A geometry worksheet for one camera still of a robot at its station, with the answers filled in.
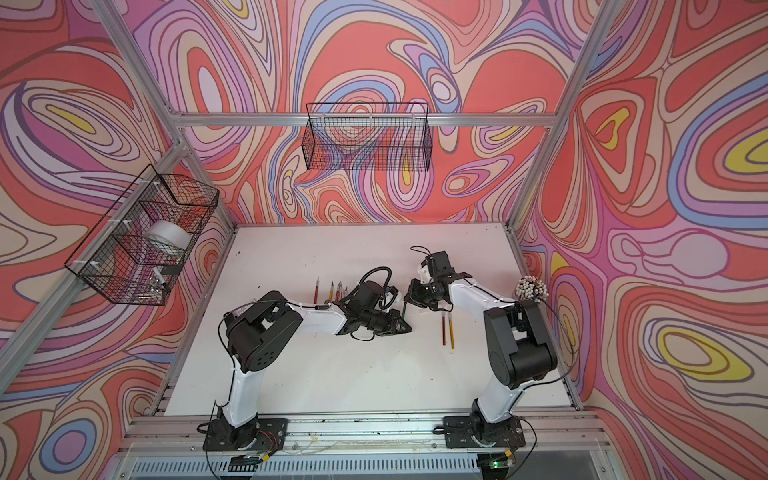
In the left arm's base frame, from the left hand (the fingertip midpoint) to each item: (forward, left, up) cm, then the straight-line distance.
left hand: (414, 333), depth 87 cm
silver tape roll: (+14, +64, +28) cm, 72 cm away
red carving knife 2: (+17, +25, -3) cm, 30 cm away
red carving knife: (+17, +32, -3) cm, 37 cm away
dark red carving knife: (+4, -10, -4) cm, 11 cm away
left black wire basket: (+13, +75, +23) cm, 79 cm away
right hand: (+9, +2, +1) cm, 9 cm away
